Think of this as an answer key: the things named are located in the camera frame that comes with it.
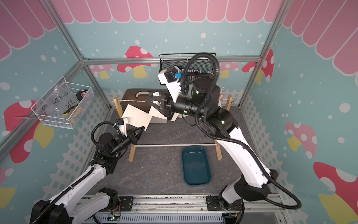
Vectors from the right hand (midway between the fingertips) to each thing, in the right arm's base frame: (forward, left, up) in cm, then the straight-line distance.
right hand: (148, 97), depth 46 cm
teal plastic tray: (-2, -19, -56) cm, 59 cm away
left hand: (+9, +9, -30) cm, 33 cm away
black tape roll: (+28, +48, -21) cm, 59 cm away
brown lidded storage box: (+39, +21, -34) cm, 56 cm away
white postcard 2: (+11, +2, -23) cm, 25 cm away
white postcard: (+12, +13, -23) cm, 29 cm away
